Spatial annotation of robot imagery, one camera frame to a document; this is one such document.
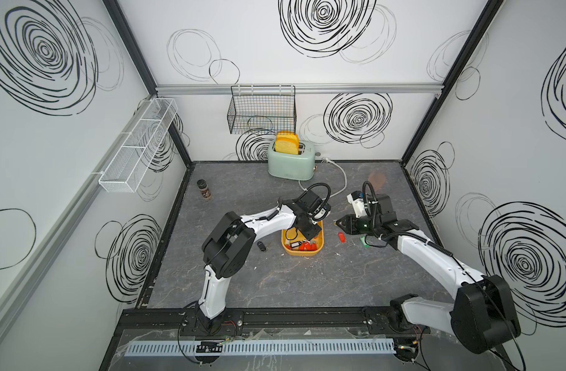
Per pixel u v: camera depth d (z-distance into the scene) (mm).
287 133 1020
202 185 991
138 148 719
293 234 794
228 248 498
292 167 1059
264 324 754
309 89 859
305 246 907
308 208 722
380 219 654
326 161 1222
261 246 913
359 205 770
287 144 991
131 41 774
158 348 770
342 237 937
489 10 722
